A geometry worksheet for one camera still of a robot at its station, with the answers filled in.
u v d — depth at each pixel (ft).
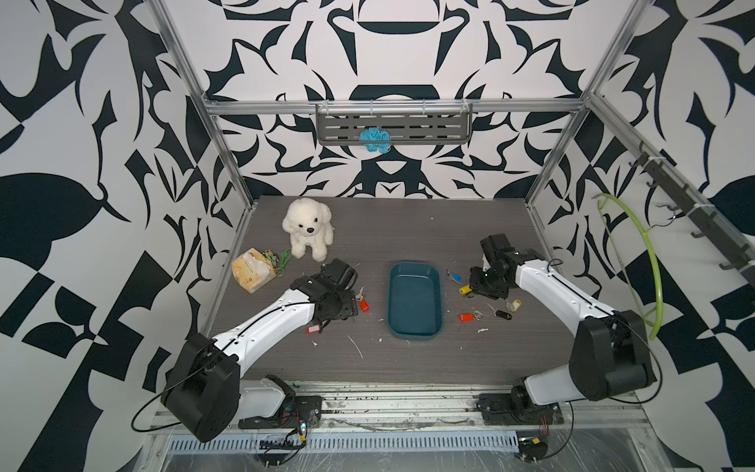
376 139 3.00
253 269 3.12
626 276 2.44
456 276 3.25
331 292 2.21
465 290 3.08
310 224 3.00
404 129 3.08
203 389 1.33
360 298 3.07
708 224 1.80
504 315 3.00
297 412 2.41
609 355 1.41
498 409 2.44
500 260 2.13
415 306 3.01
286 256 3.38
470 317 2.98
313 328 2.98
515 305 3.01
